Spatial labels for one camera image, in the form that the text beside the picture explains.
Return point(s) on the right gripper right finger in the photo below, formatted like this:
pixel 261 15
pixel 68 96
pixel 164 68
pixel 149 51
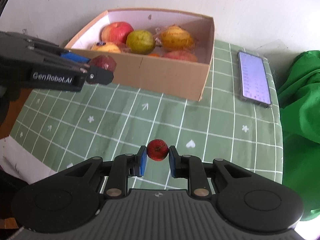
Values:
pixel 244 199

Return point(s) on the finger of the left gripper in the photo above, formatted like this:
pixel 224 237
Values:
pixel 49 69
pixel 47 47

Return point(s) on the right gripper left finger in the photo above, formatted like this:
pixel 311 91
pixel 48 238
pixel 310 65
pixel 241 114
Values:
pixel 70 198

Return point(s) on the dark brown passion fruit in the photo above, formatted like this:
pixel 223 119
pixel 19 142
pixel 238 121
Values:
pixel 105 62

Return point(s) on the wrapped yellow pear with sticker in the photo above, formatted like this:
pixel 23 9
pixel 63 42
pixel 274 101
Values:
pixel 111 47

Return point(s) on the large red apple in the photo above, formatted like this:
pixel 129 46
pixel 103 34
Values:
pixel 116 32

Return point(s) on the green pear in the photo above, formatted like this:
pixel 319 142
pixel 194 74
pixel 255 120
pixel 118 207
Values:
pixel 140 42

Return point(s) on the brown cardboard box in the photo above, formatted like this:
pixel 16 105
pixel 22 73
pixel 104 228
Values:
pixel 184 79

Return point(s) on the green checkered tablecloth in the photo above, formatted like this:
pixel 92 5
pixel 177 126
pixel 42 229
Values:
pixel 56 130

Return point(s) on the wrapped yellow pear right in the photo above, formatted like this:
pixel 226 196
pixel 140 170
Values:
pixel 174 38

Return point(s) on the red apple front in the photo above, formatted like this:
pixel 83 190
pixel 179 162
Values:
pixel 181 55

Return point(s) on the smartphone with lit screen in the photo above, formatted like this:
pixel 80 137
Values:
pixel 254 84

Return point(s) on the green cloth bag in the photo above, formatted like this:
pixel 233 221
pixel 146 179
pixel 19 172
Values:
pixel 299 116

